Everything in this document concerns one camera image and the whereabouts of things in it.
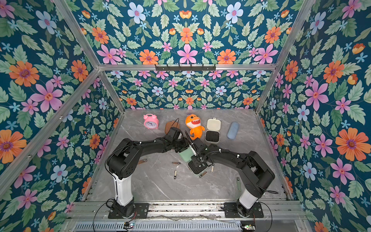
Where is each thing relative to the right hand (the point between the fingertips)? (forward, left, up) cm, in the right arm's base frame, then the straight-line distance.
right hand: (199, 157), depth 90 cm
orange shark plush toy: (+24, +4, +6) cm, 25 cm away
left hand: (+8, +4, +1) cm, 9 cm away
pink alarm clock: (+24, +35, +6) cm, 43 cm away
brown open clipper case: (+25, +21, +1) cm, 33 cm away
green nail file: (-15, -23, -4) cm, 28 cm away
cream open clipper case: (+20, -9, -2) cm, 22 cm away
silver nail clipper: (-10, +14, -3) cm, 17 cm away
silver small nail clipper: (-6, -9, -3) cm, 11 cm away
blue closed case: (+22, -24, 0) cm, 33 cm away
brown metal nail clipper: (-10, -3, -3) cm, 11 cm away
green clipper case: (-6, +4, -2) cm, 7 cm away
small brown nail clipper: (-3, +13, -3) cm, 14 cm away
